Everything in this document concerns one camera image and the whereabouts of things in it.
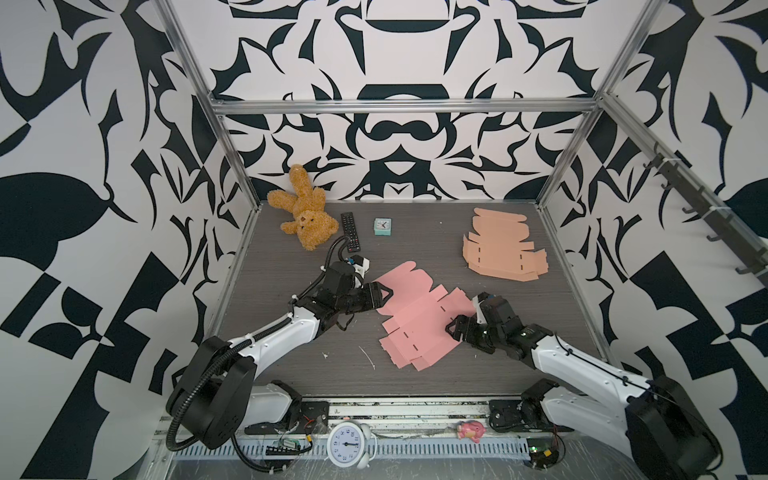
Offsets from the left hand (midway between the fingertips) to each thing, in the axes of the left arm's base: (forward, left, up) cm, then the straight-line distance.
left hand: (389, 289), depth 83 cm
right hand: (-9, -18, -9) cm, 22 cm away
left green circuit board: (-34, +25, -10) cm, 43 cm away
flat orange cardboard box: (+20, -40, -12) cm, 46 cm away
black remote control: (+31, +13, -12) cm, 35 cm away
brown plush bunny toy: (+28, +25, -3) cm, 38 cm away
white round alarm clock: (-34, +10, -10) cm, 37 cm away
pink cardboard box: (-2, -9, -13) cm, 16 cm away
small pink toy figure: (-32, -18, -9) cm, 38 cm away
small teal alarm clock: (+32, +1, -11) cm, 34 cm away
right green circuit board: (-37, -35, -14) cm, 52 cm away
